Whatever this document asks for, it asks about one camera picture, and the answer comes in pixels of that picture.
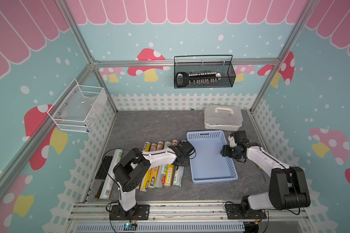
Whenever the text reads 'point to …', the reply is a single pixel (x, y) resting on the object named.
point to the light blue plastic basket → (209, 164)
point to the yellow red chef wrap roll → (153, 172)
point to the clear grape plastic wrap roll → (158, 185)
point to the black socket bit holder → (182, 79)
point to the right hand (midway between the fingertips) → (225, 152)
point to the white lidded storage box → (222, 117)
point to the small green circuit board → (129, 226)
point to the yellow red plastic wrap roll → (169, 169)
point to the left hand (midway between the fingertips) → (182, 163)
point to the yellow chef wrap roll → (145, 183)
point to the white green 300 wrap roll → (107, 189)
